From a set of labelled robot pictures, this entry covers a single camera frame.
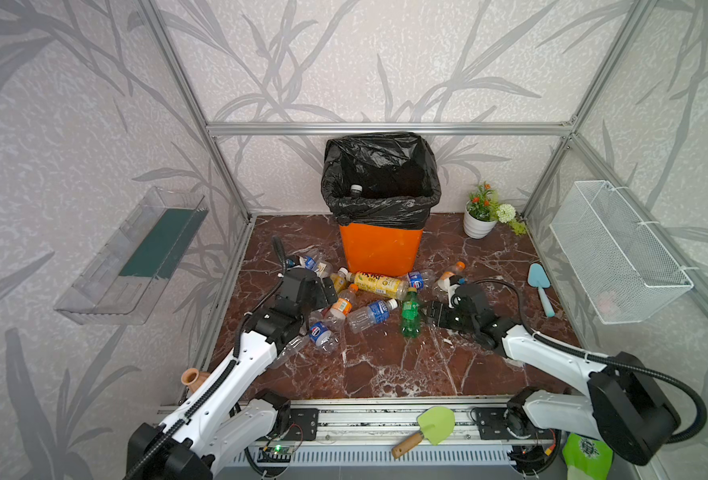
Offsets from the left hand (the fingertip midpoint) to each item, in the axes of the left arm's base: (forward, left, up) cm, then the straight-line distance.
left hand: (324, 278), depth 80 cm
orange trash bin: (+14, -16, -7) cm, 22 cm away
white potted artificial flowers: (+32, -52, -6) cm, 62 cm away
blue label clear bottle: (+12, +4, -14) cm, 19 cm away
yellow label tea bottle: (+3, -20, -11) cm, 23 cm away
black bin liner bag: (+36, -15, +5) cm, 39 cm away
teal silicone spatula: (+12, -71, -18) cm, 74 cm away
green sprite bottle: (-4, -25, -14) cm, 28 cm away
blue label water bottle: (-5, -14, -13) cm, 19 cm away
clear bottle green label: (+34, -7, +1) cm, 35 cm away
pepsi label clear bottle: (-11, +2, -13) cm, 17 cm away
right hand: (-2, -30, -10) cm, 31 cm away
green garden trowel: (-32, -30, -17) cm, 47 cm away
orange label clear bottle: (-4, -2, -17) cm, 17 cm away
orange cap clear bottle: (+4, -34, -14) cm, 37 cm away
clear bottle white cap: (-14, +8, -14) cm, 22 cm away
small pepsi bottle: (+10, -29, -16) cm, 35 cm away
